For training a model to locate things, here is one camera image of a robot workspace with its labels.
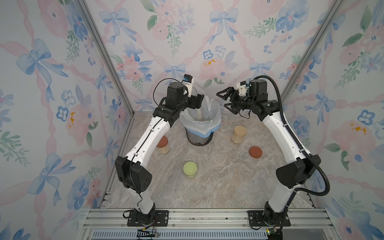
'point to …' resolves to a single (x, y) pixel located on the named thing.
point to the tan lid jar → (238, 135)
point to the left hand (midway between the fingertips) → (197, 91)
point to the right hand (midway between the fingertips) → (221, 98)
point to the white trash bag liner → (187, 118)
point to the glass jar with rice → (202, 114)
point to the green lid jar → (190, 170)
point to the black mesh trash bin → (198, 140)
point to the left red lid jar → (162, 147)
